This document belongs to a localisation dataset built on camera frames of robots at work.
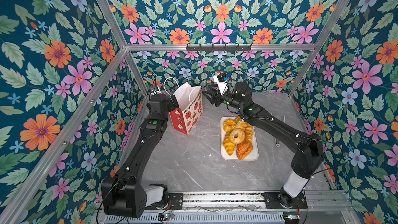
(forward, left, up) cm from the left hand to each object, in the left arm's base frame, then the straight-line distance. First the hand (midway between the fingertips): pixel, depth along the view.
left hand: (166, 93), depth 77 cm
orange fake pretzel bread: (-21, -40, -27) cm, 52 cm away
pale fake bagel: (-16, -38, -22) cm, 47 cm away
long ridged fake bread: (-10, -45, -27) cm, 53 cm away
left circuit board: (-49, +2, -31) cm, 58 cm away
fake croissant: (-18, -31, -27) cm, 45 cm away
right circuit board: (-53, -56, -31) cm, 83 cm away
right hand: (-2, -20, +6) cm, 21 cm away
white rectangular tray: (-24, -46, -32) cm, 60 cm away
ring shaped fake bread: (-4, -34, -27) cm, 44 cm away
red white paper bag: (-3, -11, -3) cm, 12 cm away
